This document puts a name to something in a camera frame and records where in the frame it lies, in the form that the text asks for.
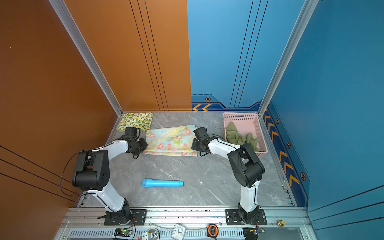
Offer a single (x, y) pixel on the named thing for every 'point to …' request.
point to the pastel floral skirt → (174, 141)
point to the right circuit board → (252, 233)
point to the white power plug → (153, 233)
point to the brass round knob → (281, 223)
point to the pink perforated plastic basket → (247, 122)
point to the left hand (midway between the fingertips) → (147, 144)
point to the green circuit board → (121, 232)
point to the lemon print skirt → (141, 120)
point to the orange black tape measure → (212, 231)
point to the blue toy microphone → (152, 183)
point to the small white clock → (178, 232)
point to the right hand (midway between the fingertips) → (193, 146)
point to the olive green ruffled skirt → (234, 137)
